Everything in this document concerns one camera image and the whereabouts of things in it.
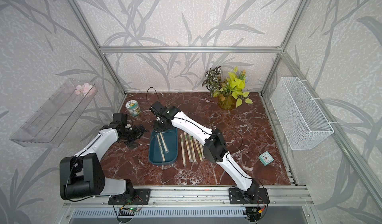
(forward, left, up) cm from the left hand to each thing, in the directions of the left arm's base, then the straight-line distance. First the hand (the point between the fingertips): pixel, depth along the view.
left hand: (145, 134), depth 88 cm
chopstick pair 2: (-8, -29, -7) cm, 31 cm away
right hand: (+2, -8, +4) cm, 9 cm away
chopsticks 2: (-8, -12, +2) cm, 15 cm away
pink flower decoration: (+12, +26, +25) cm, 38 cm away
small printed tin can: (+22, +14, 0) cm, 26 cm away
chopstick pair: (-7, -32, -7) cm, 33 cm away
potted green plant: (+25, -51, +14) cm, 59 cm away
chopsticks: (-11, -27, -7) cm, 30 cm away
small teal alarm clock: (-13, -71, -5) cm, 72 cm away
